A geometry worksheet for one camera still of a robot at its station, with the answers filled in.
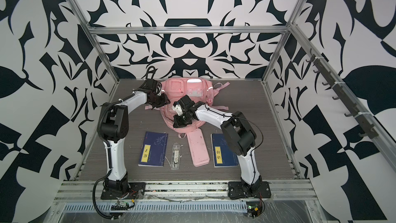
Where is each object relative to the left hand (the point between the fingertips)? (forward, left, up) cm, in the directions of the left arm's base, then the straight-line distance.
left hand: (168, 99), depth 102 cm
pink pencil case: (-31, -18, -4) cm, 36 cm away
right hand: (-20, -4, +2) cm, 20 cm away
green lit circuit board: (-59, -43, -6) cm, 73 cm away
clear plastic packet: (-37, -6, -5) cm, 38 cm away
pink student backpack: (+9, -21, -1) cm, 23 cm away
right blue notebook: (-35, -32, -5) cm, 47 cm away
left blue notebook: (-30, +6, -5) cm, 31 cm away
